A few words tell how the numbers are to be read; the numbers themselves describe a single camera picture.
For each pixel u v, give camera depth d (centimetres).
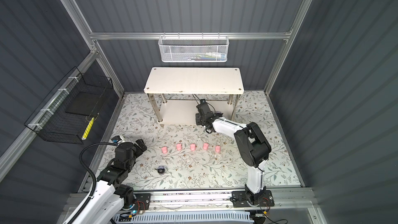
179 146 91
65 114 72
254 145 52
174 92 74
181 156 88
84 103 76
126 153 61
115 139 71
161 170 79
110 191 53
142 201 73
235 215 71
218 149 91
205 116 74
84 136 66
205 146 91
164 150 89
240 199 73
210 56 91
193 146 91
